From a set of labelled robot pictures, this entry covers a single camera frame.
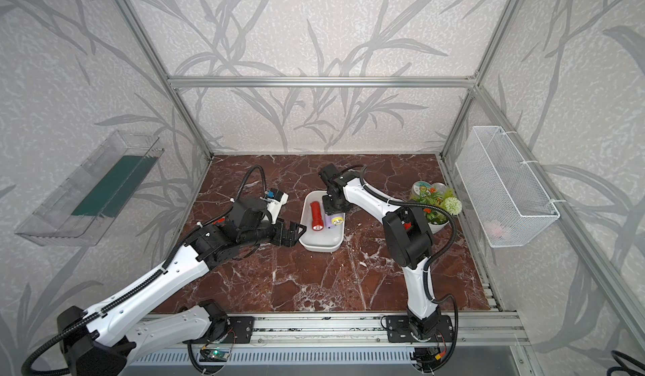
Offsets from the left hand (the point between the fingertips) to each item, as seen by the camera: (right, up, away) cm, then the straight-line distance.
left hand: (296, 227), depth 73 cm
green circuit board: (-23, -36, -3) cm, 43 cm away
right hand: (+10, +3, +21) cm, 24 cm away
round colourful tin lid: (+45, +10, +25) cm, 53 cm away
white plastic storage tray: (+7, -6, +20) cm, 22 cm away
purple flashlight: (+11, -1, +16) cm, 20 cm away
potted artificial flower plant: (+50, +7, +16) cm, 52 cm away
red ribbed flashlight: (+4, -1, +23) cm, 23 cm away
